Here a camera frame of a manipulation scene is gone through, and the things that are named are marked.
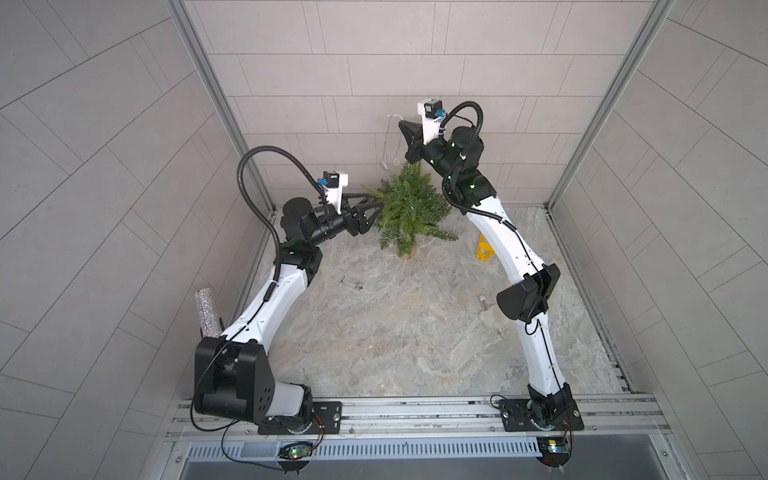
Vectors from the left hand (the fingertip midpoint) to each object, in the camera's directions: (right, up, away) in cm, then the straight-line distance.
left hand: (380, 202), depth 71 cm
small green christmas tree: (+8, -1, +9) cm, 12 cm away
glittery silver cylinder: (-36, -26, -7) cm, 45 cm away
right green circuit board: (+41, -57, -3) cm, 70 cm away
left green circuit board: (-18, -56, -5) cm, 59 cm away
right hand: (+5, +20, +1) cm, 20 cm away
